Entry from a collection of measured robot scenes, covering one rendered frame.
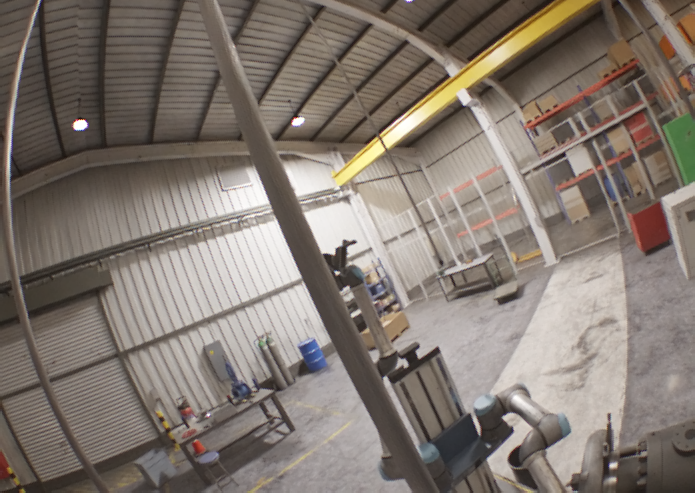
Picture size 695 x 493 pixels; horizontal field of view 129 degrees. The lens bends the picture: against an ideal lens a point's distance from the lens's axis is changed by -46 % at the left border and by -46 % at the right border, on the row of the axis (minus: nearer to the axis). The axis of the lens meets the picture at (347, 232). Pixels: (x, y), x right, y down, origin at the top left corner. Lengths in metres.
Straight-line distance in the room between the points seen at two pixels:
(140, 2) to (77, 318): 7.27
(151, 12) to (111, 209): 5.33
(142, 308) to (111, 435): 3.53
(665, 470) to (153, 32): 8.74
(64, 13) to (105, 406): 8.60
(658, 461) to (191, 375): 8.70
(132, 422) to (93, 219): 5.43
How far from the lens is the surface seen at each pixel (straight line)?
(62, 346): 8.96
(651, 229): 6.78
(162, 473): 6.70
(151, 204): 9.53
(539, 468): 1.38
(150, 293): 8.73
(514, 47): 8.66
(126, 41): 7.68
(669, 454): 1.95
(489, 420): 1.96
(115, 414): 8.85
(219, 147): 10.59
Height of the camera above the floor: 2.43
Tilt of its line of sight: 5 degrees up
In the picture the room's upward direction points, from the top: 25 degrees counter-clockwise
